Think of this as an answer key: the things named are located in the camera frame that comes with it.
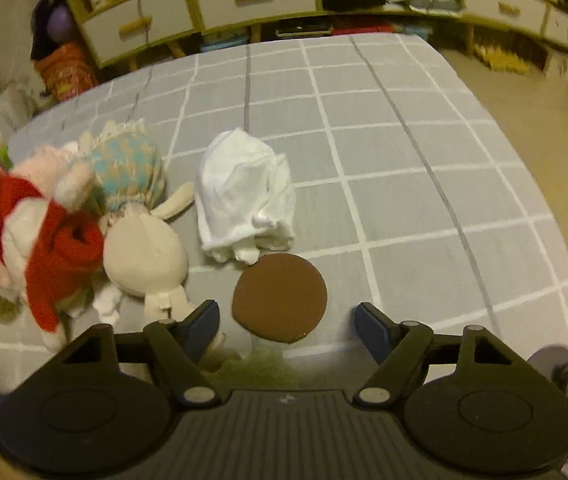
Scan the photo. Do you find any cream bunny plush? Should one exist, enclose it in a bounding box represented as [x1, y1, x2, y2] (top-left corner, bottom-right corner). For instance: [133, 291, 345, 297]
[93, 182, 195, 324]

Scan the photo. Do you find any brown round coaster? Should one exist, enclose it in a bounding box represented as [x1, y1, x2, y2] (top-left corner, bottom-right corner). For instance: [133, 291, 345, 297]
[232, 254, 327, 344]

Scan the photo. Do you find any grey checked tablecloth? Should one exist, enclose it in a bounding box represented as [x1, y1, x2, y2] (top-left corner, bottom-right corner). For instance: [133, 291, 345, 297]
[9, 34, 568, 388]

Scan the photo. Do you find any white folded cloth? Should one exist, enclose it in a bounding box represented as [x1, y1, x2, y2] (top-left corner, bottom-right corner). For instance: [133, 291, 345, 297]
[195, 128, 296, 266]

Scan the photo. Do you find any santa plush toy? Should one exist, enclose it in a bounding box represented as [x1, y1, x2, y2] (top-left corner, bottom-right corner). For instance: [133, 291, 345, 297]
[0, 135, 104, 352]

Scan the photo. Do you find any teal checked plush doll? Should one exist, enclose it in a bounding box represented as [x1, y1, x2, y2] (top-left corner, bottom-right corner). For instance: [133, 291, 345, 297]
[78, 119, 165, 214]

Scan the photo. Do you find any orange printed barrel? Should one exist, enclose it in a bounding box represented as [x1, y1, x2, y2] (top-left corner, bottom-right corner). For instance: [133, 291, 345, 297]
[34, 42, 99, 103]

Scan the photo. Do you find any purple balloon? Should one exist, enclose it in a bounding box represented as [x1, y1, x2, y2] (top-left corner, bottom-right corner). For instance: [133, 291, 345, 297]
[46, 6, 75, 44]

